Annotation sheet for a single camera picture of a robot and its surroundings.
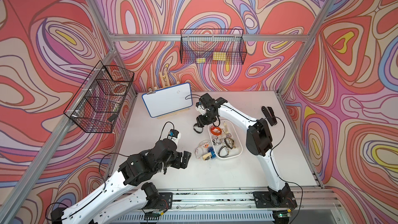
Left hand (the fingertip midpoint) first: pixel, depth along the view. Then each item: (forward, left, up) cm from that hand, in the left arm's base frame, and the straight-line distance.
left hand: (185, 154), depth 69 cm
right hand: (+24, -9, -14) cm, 29 cm away
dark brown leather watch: (+12, -26, -16) cm, 33 cm away
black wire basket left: (+21, +45, +10) cm, 51 cm away
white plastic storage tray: (+15, -17, -18) cm, 29 cm away
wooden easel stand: (+40, +14, +11) cm, 44 cm away
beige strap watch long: (+21, -24, -20) cm, 38 cm away
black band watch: (+24, -5, -18) cm, 30 cm away
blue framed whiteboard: (+33, +12, +1) cm, 35 cm away
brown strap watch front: (+10, -18, -17) cm, 27 cm away
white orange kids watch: (+13, -10, -18) cm, 24 cm away
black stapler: (+35, -54, -17) cm, 67 cm away
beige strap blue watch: (+5, -10, -16) cm, 20 cm away
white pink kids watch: (+9, -6, -19) cm, 22 cm away
